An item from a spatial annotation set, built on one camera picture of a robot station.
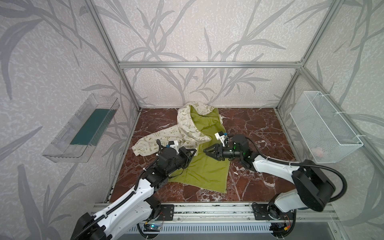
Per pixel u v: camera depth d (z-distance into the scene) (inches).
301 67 36.9
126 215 18.1
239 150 26.2
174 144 28.9
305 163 18.8
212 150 29.6
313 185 17.1
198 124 41.2
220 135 30.3
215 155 27.3
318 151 28.6
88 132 25.9
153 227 27.8
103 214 16.4
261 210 30.3
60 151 23.0
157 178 22.3
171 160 23.6
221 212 29.7
